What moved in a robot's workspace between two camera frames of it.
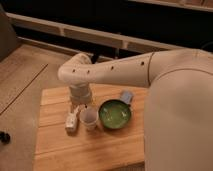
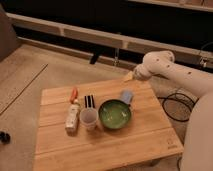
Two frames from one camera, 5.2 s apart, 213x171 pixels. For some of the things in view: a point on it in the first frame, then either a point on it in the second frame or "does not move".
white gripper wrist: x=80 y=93 → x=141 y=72
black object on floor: x=5 y=138 does not move
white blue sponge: x=126 y=96 does not move
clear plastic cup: x=89 y=117 does not move
